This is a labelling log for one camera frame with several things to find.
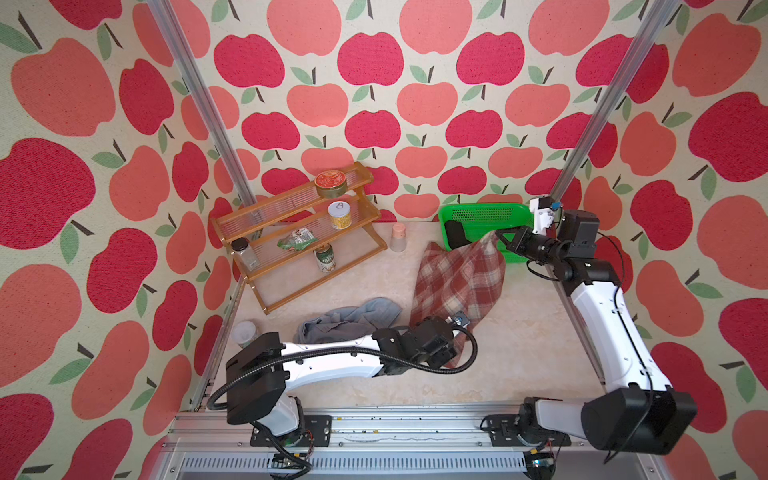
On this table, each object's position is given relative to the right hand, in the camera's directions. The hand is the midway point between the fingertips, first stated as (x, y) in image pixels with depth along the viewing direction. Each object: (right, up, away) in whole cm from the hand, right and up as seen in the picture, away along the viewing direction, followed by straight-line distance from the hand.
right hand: (501, 237), depth 75 cm
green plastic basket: (+8, +9, +44) cm, 46 cm away
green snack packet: (-56, 0, +14) cm, 58 cm away
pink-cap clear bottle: (-24, 0, +36) cm, 43 cm away
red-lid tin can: (-46, +16, +12) cm, 50 cm away
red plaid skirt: (-10, -13, +5) cm, 17 cm away
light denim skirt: (-42, -25, +13) cm, 51 cm away
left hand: (-13, -28, 0) cm, 30 cm away
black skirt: (-1, +3, +40) cm, 40 cm away
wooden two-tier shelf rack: (-66, -12, +32) cm, 75 cm away
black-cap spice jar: (-69, -3, +8) cm, 69 cm away
